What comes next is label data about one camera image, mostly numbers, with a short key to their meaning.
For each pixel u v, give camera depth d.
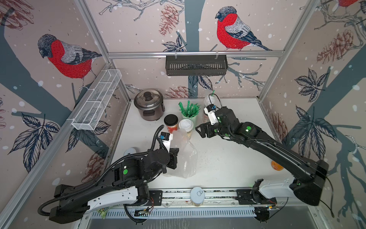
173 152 0.55
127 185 0.43
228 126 0.51
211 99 0.97
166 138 0.54
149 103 0.97
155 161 0.43
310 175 0.39
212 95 1.00
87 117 0.71
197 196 0.70
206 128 0.61
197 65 1.05
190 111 0.87
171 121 0.85
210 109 0.62
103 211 0.70
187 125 0.83
